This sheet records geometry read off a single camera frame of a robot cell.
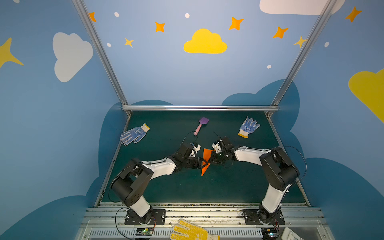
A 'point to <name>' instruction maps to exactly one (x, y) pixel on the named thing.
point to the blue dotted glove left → (128, 136)
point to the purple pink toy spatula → (203, 120)
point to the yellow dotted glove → (193, 233)
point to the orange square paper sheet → (207, 154)
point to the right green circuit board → (269, 233)
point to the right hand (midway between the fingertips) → (207, 159)
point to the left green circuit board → (144, 231)
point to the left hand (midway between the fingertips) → (205, 164)
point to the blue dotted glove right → (248, 126)
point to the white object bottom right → (288, 234)
